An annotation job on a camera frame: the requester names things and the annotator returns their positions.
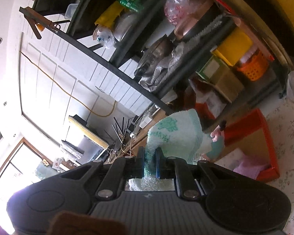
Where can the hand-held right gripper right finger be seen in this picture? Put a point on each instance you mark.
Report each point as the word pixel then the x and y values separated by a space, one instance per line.
pixel 158 162

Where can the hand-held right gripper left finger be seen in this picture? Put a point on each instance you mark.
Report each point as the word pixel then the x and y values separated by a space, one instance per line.
pixel 141 162

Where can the green patterned towel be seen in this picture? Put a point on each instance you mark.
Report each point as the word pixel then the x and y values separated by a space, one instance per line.
pixel 176 137

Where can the pink pig plush toy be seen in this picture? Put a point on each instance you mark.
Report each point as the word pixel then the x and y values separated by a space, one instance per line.
pixel 216 144

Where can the purple towel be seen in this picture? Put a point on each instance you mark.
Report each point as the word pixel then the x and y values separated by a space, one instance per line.
pixel 250 167

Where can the red cardboard box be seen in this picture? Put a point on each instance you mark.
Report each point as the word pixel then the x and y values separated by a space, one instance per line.
pixel 264 139

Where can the black router with antennas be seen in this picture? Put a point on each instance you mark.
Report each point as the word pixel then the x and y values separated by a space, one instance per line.
pixel 121 127

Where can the flat screen television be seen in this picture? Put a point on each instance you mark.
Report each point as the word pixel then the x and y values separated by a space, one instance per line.
pixel 88 132

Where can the red plastic bag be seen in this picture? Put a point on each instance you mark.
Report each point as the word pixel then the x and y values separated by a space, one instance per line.
pixel 201 100

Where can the bubble wrap sheet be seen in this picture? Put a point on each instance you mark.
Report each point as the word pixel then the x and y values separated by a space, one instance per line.
pixel 166 68

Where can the brown cardboard box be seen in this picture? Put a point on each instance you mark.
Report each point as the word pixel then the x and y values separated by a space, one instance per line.
pixel 226 85

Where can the steel cooking pot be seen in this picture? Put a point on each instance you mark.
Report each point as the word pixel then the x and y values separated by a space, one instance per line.
pixel 153 56

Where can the green white box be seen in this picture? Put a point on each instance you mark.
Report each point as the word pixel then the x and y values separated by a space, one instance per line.
pixel 210 67

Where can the black shelf rack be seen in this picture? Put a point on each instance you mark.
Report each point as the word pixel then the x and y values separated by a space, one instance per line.
pixel 100 58

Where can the orange plastic basket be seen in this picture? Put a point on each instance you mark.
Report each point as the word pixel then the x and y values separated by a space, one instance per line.
pixel 254 66

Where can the yellow box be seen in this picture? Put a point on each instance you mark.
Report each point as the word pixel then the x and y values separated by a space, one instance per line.
pixel 232 46

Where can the black frying pan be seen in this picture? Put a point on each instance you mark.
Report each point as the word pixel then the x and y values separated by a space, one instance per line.
pixel 191 27

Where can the pink plastic bag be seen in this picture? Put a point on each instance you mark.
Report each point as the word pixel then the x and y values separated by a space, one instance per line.
pixel 183 2

